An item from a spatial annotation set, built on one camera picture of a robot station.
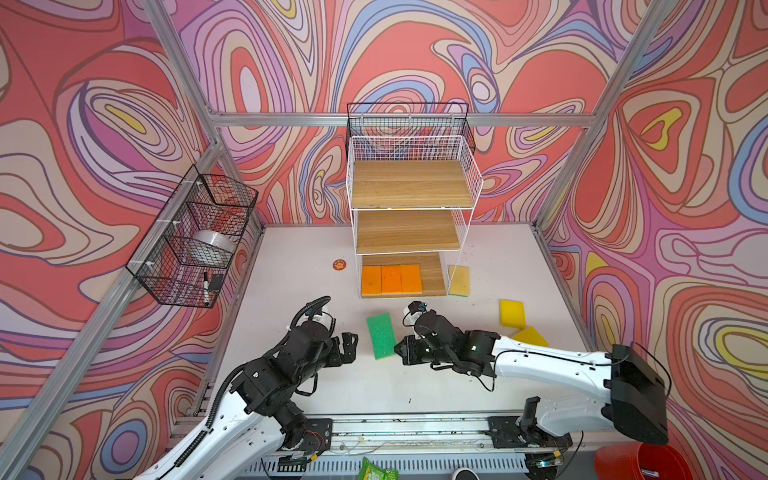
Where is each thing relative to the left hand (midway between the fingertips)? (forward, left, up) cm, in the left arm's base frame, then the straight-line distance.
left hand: (348, 338), depth 73 cm
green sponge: (+2, -8, -3) cm, 9 cm away
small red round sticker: (+35, +8, -15) cm, 39 cm away
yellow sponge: (+27, -35, -16) cm, 47 cm away
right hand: (-2, -12, -6) cm, 14 cm away
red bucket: (-24, -69, -14) cm, 75 cm away
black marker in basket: (+9, +35, +9) cm, 37 cm away
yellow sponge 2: (+15, -51, -16) cm, 55 cm away
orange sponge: (+27, -4, -14) cm, 31 cm away
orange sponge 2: (+27, -11, -14) cm, 32 cm away
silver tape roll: (+18, +33, +16) cm, 41 cm away
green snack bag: (-26, -6, -14) cm, 30 cm away
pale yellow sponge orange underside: (+27, -18, -14) cm, 35 cm away
